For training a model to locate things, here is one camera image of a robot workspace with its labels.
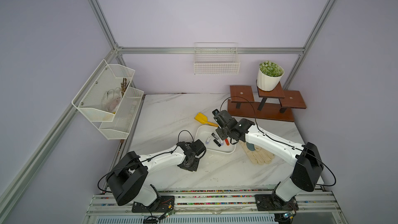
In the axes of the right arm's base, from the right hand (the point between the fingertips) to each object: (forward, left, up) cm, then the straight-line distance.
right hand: (225, 129), depth 85 cm
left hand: (-17, +20, -13) cm, 29 cm away
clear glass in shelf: (+9, +59, +16) cm, 62 cm away
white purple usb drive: (-2, +1, -13) cm, 13 cm away
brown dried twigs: (+16, +54, +19) cm, 59 cm away
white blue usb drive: (+1, +9, -13) cm, 16 cm away
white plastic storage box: (0, +6, -14) cm, 15 cm away
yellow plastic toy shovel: (+16, +12, -12) cm, 23 cm away
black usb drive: (-1, +4, -13) cm, 14 cm away
